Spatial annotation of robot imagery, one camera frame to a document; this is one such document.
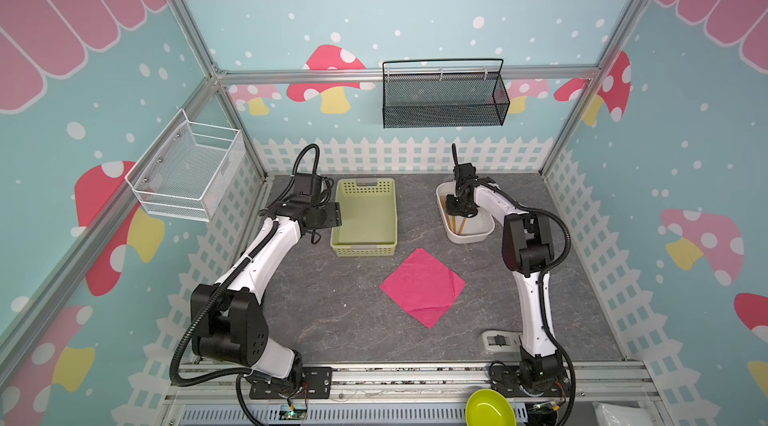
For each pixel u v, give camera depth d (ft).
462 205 3.09
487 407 2.33
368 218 3.47
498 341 2.54
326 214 2.55
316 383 2.45
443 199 3.36
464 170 2.94
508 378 2.44
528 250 2.06
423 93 3.26
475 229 3.44
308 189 2.16
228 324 1.40
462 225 3.45
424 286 3.00
